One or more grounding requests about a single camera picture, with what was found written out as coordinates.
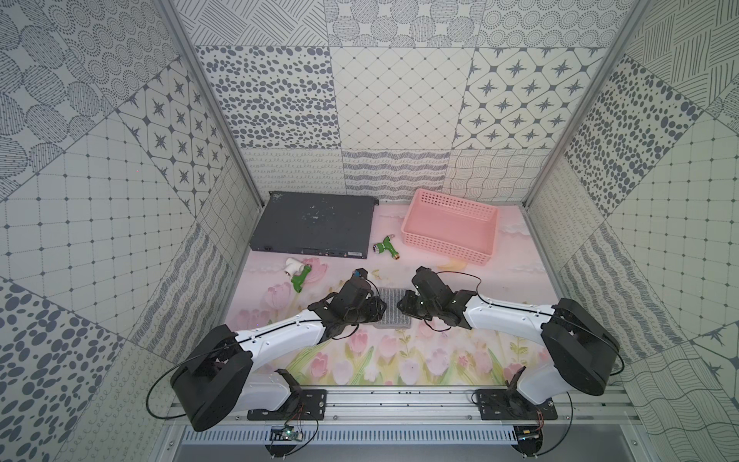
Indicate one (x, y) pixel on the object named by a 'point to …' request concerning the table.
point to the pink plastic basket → (450, 226)
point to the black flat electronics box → (315, 224)
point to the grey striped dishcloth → (393, 318)
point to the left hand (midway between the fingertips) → (382, 296)
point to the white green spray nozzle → (297, 270)
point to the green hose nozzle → (386, 244)
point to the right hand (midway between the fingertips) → (399, 306)
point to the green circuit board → (285, 433)
